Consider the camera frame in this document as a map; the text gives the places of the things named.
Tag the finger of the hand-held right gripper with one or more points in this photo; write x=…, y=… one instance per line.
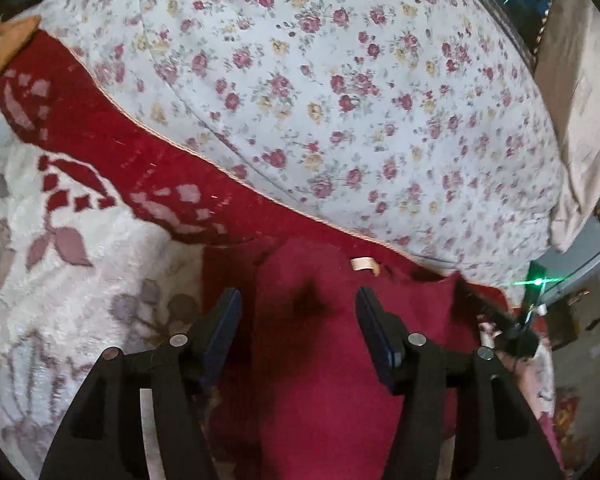
x=495, y=317

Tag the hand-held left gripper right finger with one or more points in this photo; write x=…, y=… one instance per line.
x=380, y=335

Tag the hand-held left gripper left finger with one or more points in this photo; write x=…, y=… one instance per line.
x=222, y=330

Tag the dark red garment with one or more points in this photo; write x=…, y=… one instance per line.
x=320, y=360

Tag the pink floral cloth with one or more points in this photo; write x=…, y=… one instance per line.
x=550, y=400

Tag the red and white plush blanket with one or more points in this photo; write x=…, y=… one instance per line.
x=80, y=210

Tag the beige curtain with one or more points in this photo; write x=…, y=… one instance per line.
x=580, y=85

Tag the white floral quilt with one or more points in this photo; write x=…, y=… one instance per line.
x=305, y=85

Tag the orange checkered cushion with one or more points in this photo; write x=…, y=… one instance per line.
x=5, y=50

